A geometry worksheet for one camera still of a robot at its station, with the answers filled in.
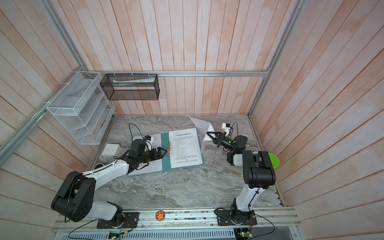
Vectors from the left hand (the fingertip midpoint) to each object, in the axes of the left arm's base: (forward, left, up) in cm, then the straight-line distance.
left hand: (162, 154), depth 88 cm
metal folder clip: (+10, -2, -7) cm, 12 cm away
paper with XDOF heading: (+10, -13, -8) cm, 18 cm away
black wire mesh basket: (+46, +26, +17) cm, 55 cm away
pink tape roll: (-6, +38, -3) cm, 39 cm away
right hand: (+7, -26, +12) cm, 29 cm away
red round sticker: (-31, -1, -8) cm, 32 cm away
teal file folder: (-3, -1, -8) cm, 9 cm away
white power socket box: (+6, +35, -4) cm, 35 cm away
